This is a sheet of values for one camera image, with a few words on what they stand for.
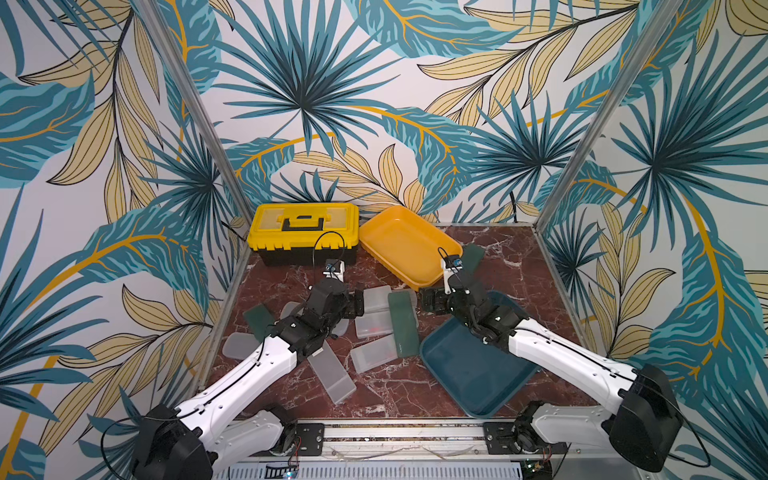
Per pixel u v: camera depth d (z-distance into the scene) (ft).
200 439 1.28
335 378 2.68
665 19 2.27
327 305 1.87
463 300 1.96
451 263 2.26
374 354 2.82
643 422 1.28
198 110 2.76
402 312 2.95
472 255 3.70
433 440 2.45
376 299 3.19
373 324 3.03
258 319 3.02
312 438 2.41
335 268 2.22
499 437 2.40
